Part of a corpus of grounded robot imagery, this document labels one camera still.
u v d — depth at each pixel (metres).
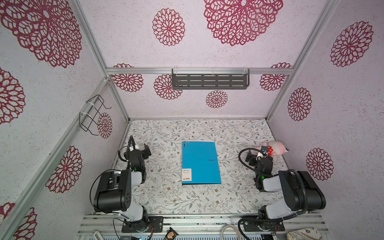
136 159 0.69
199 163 0.98
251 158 0.84
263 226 0.69
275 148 0.95
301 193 0.43
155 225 0.73
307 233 0.69
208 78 0.93
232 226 0.76
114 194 0.45
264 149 0.78
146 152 0.88
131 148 0.78
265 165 0.77
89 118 0.75
